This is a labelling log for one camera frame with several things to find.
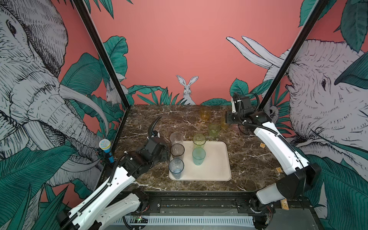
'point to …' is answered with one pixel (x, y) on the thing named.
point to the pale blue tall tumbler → (176, 166)
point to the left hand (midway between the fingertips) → (165, 148)
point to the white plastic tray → (215, 167)
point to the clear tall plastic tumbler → (176, 137)
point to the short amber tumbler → (205, 113)
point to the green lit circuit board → (139, 219)
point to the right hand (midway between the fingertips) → (227, 112)
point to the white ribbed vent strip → (219, 220)
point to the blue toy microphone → (105, 144)
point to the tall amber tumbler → (223, 124)
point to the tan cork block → (284, 204)
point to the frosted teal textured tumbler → (198, 155)
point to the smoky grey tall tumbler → (177, 150)
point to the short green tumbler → (213, 129)
